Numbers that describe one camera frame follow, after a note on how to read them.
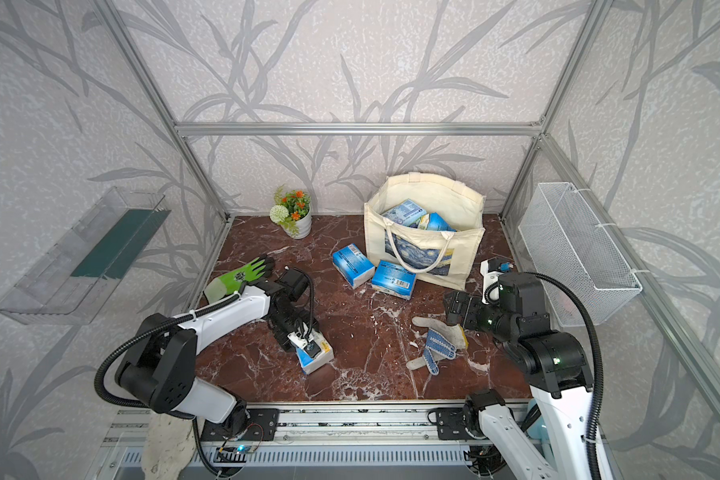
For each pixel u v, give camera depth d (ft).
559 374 1.26
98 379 1.34
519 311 1.42
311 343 2.34
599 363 1.30
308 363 2.56
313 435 2.41
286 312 2.37
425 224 2.99
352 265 3.18
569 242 2.15
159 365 1.42
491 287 1.78
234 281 3.27
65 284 2.08
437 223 2.98
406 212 3.13
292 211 3.43
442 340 2.84
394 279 3.07
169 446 2.29
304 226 3.55
